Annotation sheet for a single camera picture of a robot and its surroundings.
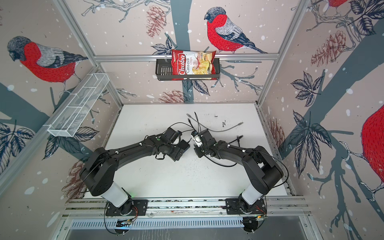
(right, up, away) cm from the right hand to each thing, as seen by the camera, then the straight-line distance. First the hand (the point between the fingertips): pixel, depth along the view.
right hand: (195, 150), depth 91 cm
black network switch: (-7, +2, +3) cm, 8 cm away
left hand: (-12, 0, -3) cm, 12 cm away
